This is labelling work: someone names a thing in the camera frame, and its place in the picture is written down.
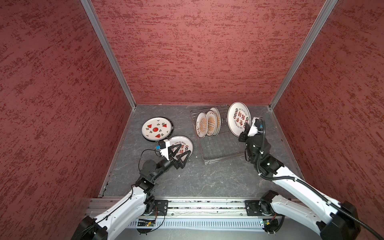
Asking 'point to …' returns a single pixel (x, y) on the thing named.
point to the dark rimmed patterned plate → (157, 129)
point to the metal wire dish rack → (224, 146)
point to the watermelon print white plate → (157, 129)
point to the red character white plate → (186, 144)
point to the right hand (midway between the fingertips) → (244, 126)
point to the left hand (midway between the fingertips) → (186, 151)
